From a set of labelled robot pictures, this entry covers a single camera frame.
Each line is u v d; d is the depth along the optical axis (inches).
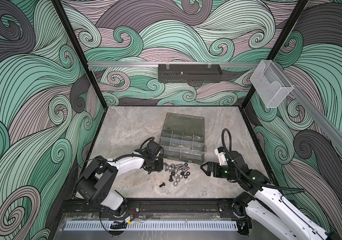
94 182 17.0
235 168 22.2
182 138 38.1
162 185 32.0
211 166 26.7
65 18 29.4
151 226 27.4
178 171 33.7
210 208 29.3
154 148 28.1
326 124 23.1
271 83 31.2
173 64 36.7
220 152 27.4
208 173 26.8
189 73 39.3
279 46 33.6
